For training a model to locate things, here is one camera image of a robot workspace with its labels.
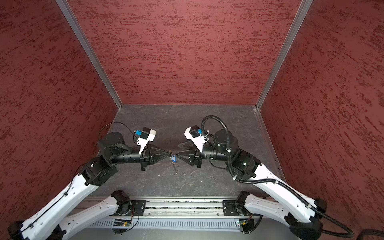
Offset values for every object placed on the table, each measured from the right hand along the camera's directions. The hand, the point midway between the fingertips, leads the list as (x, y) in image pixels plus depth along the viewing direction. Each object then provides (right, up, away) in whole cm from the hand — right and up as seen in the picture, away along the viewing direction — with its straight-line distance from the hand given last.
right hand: (178, 154), depth 56 cm
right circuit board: (+30, -38, +16) cm, 51 cm away
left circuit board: (-30, -39, +16) cm, 52 cm away
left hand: (-4, -1, 0) cm, 4 cm away
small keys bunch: (-5, -17, +27) cm, 32 cm away
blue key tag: (-2, -2, +2) cm, 4 cm away
